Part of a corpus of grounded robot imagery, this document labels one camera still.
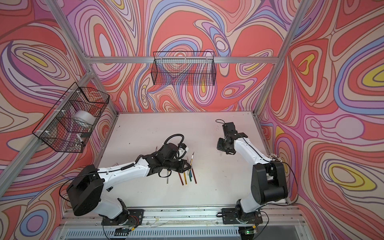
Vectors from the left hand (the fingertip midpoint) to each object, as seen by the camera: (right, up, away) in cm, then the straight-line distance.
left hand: (192, 168), depth 79 cm
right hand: (+18, +8, +11) cm, 22 cm away
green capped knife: (-1, -6, +8) cm, 11 cm away
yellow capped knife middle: (-5, -8, +7) cm, 11 cm away
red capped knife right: (+1, -8, +7) cm, 11 cm away
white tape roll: (-55, +27, -5) cm, 61 cm away
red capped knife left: (-7, -8, +7) cm, 13 cm away
